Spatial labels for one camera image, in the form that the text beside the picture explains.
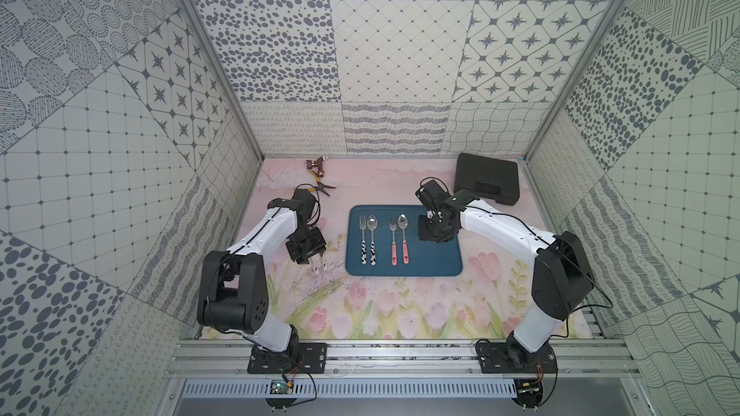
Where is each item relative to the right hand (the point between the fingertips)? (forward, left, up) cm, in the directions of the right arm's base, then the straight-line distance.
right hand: (427, 238), depth 87 cm
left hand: (-4, +34, -2) cm, 34 cm away
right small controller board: (-37, -24, -13) cm, 46 cm away
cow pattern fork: (+10, +21, -8) cm, 25 cm away
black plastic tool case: (+31, -28, -7) cm, 42 cm away
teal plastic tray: (+3, +14, -8) cm, 17 cm away
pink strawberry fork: (-4, +10, -8) cm, 13 cm away
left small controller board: (-37, +39, -10) cm, 55 cm away
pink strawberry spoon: (+10, +7, -6) cm, 13 cm away
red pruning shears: (+39, +41, -6) cm, 57 cm away
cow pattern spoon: (+9, +18, -6) cm, 21 cm away
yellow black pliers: (+27, +39, -7) cm, 48 cm away
